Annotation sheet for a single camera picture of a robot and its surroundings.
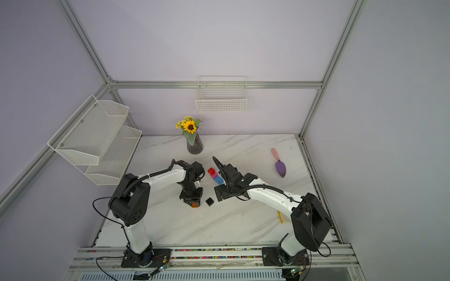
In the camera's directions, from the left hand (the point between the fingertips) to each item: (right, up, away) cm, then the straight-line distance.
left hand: (195, 206), depth 85 cm
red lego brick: (+7, +16, +11) cm, 21 cm away
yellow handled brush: (+42, -5, 0) cm, 42 cm away
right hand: (+16, +7, 0) cm, 18 cm away
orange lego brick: (-1, +1, 0) cm, 1 cm away
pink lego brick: (+8, +14, +11) cm, 20 cm away
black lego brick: (+7, +1, +3) cm, 7 cm away
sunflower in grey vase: (-5, +41, +8) cm, 42 cm away
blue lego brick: (+11, +11, +11) cm, 19 cm away
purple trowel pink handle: (+47, +18, +18) cm, 54 cm away
